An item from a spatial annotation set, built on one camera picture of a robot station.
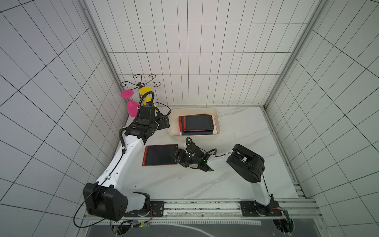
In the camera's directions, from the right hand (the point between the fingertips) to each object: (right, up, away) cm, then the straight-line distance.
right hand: (172, 152), depth 89 cm
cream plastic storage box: (-1, +25, +22) cm, 33 cm away
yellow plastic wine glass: (-16, +38, -5) cm, 42 cm away
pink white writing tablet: (+19, +11, +17) cm, 28 cm away
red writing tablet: (+16, +18, +18) cm, 30 cm away
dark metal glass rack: (-20, +42, +1) cm, 47 cm away
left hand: (-6, +19, -9) cm, 22 cm away
